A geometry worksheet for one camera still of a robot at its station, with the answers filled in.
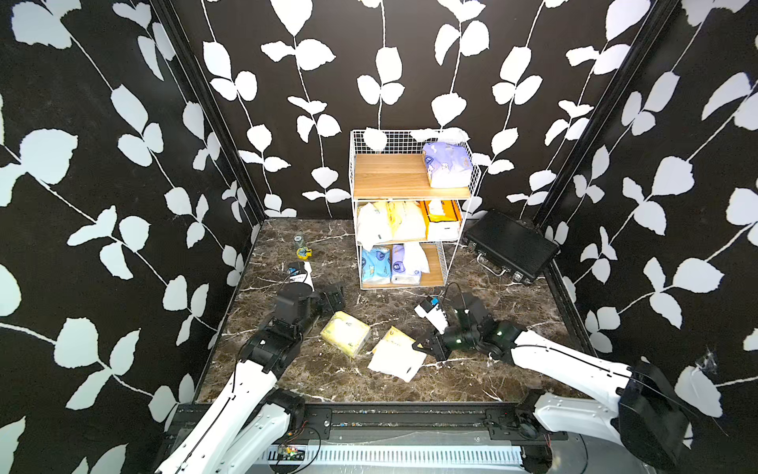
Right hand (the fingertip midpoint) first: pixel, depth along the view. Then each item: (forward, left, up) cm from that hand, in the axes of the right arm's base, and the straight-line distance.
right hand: (413, 343), depth 75 cm
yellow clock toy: (+38, +39, -10) cm, 55 cm away
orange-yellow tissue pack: (-2, +4, -3) cm, 5 cm away
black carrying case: (+41, -37, -8) cm, 56 cm away
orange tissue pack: (+29, -7, +20) cm, 36 cm away
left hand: (+12, +22, +10) cm, 27 cm away
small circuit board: (-23, +31, -12) cm, 40 cm away
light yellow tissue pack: (+6, +19, -8) cm, 22 cm away
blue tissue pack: (+30, +11, -7) cm, 33 cm away
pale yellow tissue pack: (+26, +10, +18) cm, 33 cm away
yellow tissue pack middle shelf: (+27, +2, +18) cm, 33 cm away
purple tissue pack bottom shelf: (+31, 0, -5) cm, 31 cm away
